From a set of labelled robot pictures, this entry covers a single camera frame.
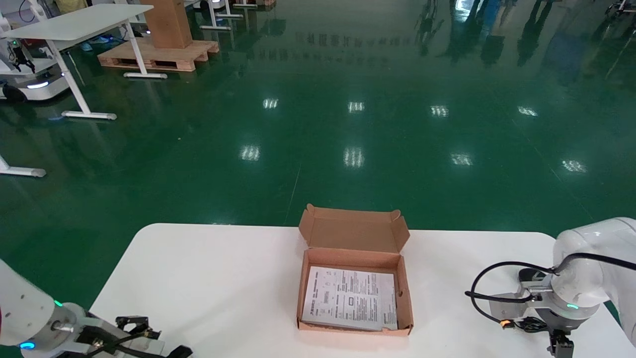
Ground white table frame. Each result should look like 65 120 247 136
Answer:
199 0 259 31

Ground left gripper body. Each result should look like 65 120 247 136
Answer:
55 306 194 358

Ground wooden pallet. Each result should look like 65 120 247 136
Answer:
98 39 220 73

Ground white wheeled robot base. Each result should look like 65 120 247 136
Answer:
0 35 70 102

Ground white desk with T-legs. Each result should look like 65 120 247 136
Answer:
2 4 168 120

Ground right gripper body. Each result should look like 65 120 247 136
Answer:
489 278 575 358

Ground tall cardboard carton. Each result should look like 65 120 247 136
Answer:
141 0 193 49

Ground open cardboard storage box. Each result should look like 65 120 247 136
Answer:
297 203 414 338

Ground white table foot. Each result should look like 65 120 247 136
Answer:
0 156 47 178

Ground printed instruction sheet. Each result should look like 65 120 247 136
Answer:
302 266 398 332

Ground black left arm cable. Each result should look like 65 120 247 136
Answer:
75 328 165 358

